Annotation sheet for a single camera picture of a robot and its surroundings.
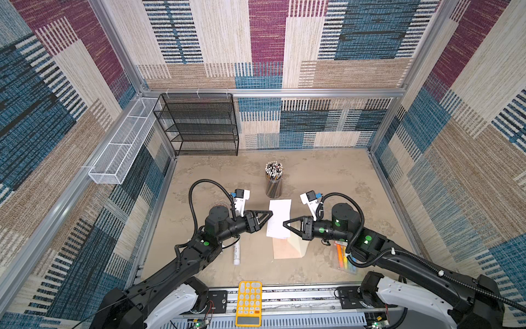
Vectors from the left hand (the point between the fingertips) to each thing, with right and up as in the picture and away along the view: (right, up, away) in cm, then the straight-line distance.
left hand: (270, 212), depth 71 cm
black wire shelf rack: (-37, +39, +40) cm, 67 cm away
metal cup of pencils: (+2, +14, +16) cm, 21 cm away
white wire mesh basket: (-70, +15, +20) cm, 74 cm away
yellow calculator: (-7, -32, +1) cm, 33 cm away
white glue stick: (-13, -19, +12) cm, 26 cm away
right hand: (+4, -5, -4) cm, 8 cm away
